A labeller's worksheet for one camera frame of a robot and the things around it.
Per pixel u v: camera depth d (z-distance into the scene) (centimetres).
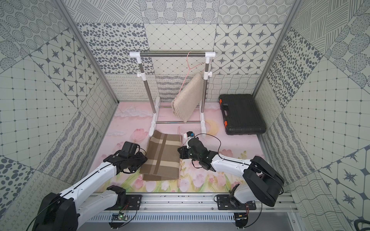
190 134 76
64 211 39
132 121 108
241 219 72
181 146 78
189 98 90
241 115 104
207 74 80
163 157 88
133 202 73
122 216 70
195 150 65
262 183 42
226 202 73
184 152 73
